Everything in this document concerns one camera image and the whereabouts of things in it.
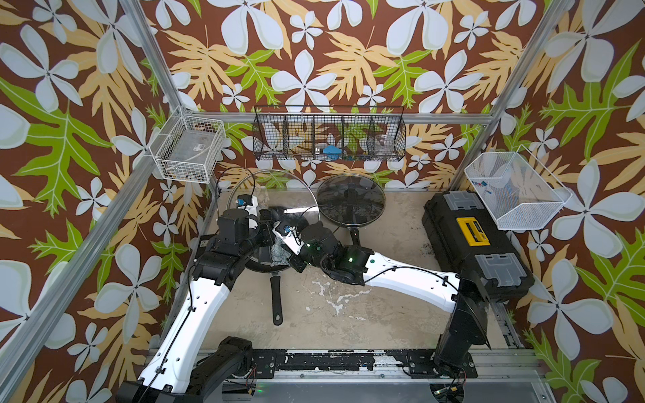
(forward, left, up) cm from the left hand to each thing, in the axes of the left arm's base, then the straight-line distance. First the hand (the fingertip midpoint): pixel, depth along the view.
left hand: (272, 219), depth 73 cm
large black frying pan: (-11, +2, -5) cm, 12 cm away
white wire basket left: (+27, +32, +5) cm, 42 cm away
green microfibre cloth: (-10, -3, -3) cm, 11 cm away
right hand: (-6, -3, -4) cm, 7 cm away
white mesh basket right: (+13, -80, -1) cm, 81 cm away
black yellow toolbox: (+3, -63, -12) cm, 65 cm away
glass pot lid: (+43, +7, -30) cm, 53 cm away
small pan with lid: (+35, -29, -31) cm, 55 cm away
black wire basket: (+43, -18, +2) cm, 46 cm away
